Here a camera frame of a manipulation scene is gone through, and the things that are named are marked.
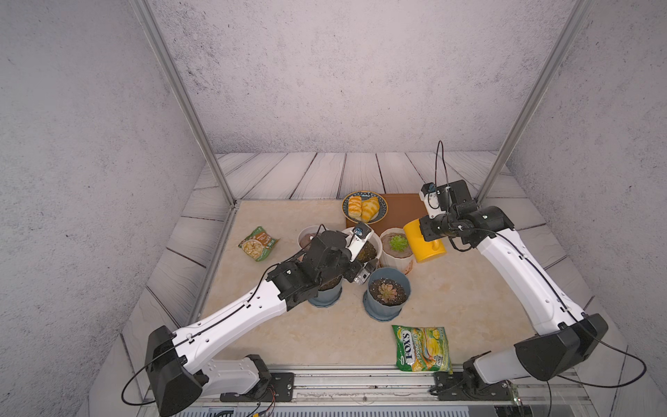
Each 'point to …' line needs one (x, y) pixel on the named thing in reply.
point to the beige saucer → (411, 269)
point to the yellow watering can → (422, 248)
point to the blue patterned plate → (381, 214)
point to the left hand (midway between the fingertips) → (368, 250)
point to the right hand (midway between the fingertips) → (427, 222)
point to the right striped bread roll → (369, 208)
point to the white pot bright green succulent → (394, 249)
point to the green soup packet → (258, 245)
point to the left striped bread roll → (355, 207)
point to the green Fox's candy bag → (424, 349)
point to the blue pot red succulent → (328, 293)
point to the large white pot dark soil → (372, 249)
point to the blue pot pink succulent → (388, 293)
